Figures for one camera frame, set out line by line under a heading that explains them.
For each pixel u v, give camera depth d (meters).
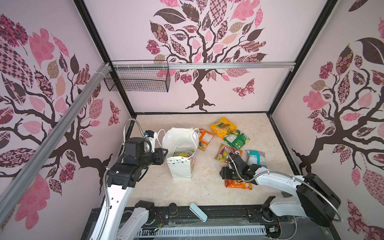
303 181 0.46
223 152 0.95
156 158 0.60
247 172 0.64
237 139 1.00
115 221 0.39
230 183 0.83
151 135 0.59
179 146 0.94
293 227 0.71
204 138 1.02
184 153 0.89
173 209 0.67
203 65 0.92
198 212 0.72
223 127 1.04
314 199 0.42
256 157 0.90
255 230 0.70
